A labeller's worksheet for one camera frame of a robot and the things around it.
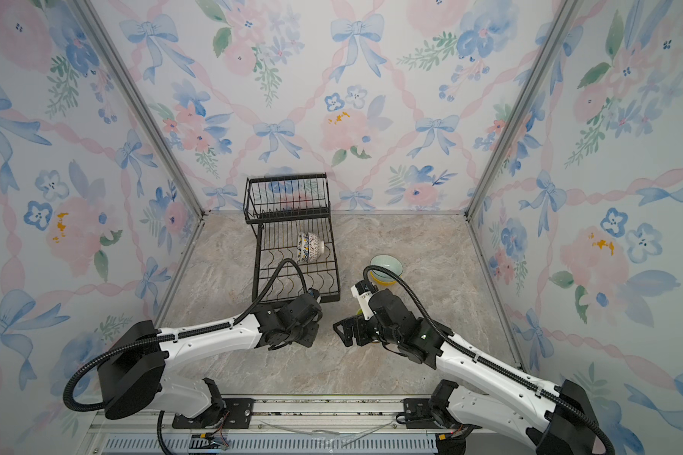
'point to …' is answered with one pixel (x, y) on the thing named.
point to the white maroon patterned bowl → (317, 246)
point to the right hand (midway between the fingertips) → (348, 321)
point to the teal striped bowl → (387, 262)
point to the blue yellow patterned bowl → (304, 246)
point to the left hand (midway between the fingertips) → (315, 329)
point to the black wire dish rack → (295, 248)
